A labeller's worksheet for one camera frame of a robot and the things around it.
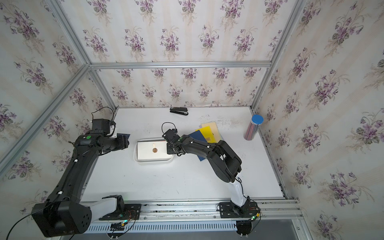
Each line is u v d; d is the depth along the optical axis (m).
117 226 0.72
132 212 0.72
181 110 1.16
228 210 0.73
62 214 0.37
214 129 1.08
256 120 0.87
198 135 1.04
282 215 0.75
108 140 0.64
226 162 0.51
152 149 0.91
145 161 0.86
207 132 1.04
